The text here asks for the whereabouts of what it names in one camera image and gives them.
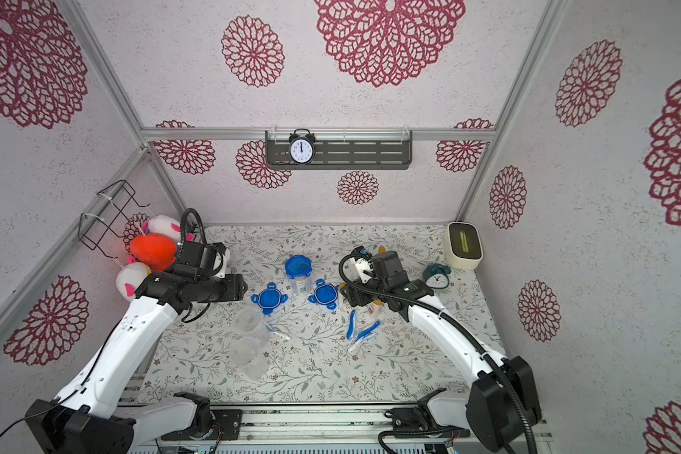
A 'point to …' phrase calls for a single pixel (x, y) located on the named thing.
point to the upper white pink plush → (166, 225)
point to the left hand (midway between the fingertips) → (236, 290)
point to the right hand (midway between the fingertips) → (352, 281)
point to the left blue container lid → (270, 298)
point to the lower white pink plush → (130, 278)
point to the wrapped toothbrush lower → (360, 342)
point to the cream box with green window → (462, 248)
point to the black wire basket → (96, 230)
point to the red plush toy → (156, 251)
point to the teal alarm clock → (436, 275)
